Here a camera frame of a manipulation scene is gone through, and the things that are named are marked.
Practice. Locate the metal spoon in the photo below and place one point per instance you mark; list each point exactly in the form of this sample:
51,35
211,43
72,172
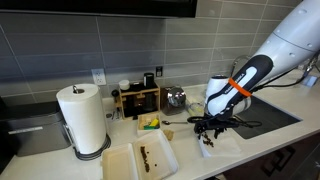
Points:
170,122

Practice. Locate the grey metal countertop appliance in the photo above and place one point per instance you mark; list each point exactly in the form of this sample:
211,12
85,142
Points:
33,130

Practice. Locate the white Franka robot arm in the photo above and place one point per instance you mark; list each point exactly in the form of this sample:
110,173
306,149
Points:
293,36

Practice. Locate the steel kitchen sink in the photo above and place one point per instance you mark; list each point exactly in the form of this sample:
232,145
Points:
273,116

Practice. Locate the small wooden box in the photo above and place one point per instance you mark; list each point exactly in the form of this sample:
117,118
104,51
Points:
141,120

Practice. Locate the brown canister with chrome lid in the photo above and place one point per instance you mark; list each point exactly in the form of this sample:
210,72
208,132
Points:
173,100

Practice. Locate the black wall switch plate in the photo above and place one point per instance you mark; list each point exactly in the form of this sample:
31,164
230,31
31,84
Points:
159,71

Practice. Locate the metal paper towel holder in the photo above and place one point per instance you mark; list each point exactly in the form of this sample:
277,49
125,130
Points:
96,154

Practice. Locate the dark overhead cabinet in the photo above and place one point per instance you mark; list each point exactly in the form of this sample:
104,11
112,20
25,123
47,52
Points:
100,6

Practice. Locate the grey dish tray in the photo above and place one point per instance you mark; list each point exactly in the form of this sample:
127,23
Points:
195,108

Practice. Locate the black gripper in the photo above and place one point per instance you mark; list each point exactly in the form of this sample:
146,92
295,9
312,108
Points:
216,122

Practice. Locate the green sponge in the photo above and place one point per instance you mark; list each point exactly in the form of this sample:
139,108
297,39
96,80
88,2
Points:
151,127

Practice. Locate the black appliance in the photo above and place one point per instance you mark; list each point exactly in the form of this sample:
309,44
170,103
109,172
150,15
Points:
5,156

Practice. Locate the small white jar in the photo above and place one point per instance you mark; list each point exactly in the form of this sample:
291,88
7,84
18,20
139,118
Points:
124,85

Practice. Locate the wooden countertop organizer rack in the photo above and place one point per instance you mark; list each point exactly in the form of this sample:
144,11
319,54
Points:
140,91

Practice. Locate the wooden cutting board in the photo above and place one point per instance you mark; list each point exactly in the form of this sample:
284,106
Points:
120,165

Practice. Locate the yellow sponge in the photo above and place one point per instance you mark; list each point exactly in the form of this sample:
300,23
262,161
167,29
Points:
154,122

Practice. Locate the large chrome faucet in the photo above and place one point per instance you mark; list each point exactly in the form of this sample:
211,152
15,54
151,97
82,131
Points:
235,63

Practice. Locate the white wall power outlet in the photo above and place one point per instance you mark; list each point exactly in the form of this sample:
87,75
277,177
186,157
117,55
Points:
98,77

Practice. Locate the small tan block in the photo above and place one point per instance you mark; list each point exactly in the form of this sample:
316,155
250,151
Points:
168,134

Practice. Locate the white paper serviette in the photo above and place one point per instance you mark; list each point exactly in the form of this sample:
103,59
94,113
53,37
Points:
226,148

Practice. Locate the pile of coffee beans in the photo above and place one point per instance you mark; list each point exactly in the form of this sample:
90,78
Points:
208,141

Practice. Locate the white paper towel roll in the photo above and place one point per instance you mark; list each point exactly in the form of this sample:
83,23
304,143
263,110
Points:
83,116

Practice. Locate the coffee beans strip in clamshell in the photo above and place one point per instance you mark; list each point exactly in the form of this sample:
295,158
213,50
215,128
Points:
145,160

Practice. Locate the black cup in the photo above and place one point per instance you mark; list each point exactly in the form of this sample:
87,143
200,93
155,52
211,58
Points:
148,80

